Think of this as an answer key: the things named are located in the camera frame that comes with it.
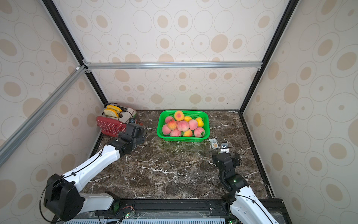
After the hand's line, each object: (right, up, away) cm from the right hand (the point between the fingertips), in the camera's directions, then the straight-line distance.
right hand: (226, 152), depth 80 cm
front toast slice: (-72, +24, +12) cm, 77 cm away
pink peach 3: (-37, +12, +20) cm, 44 cm away
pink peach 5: (-13, +10, +18) cm, 25 cm away
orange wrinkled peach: (-32, +16, +16) cm, 39 cm away
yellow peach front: (-12, +17, +23) cm, 31 cm away
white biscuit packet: (-3, +2, +18) cm, 18 cm away
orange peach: (-21, +9, +18) cm, 29 cm away
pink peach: (-25, +15, +15) cm, 32 cm away
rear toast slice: (-69, +26, +14) cm, 75 cm away
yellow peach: (-28, +22, +20) cm, 41 cm away
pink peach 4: (-30, +10, +17) cm, 36 cm away
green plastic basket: (-41, +18, +22) cm, 50 cm away
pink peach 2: (-18, +16, +19) cm, 30 cm away
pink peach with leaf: (-36, +20, +26) cm, 49 cm away
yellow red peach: (-21, +20, +25) cm, 39 cm away
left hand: (-53, +11, +3) cm, 54 cm away
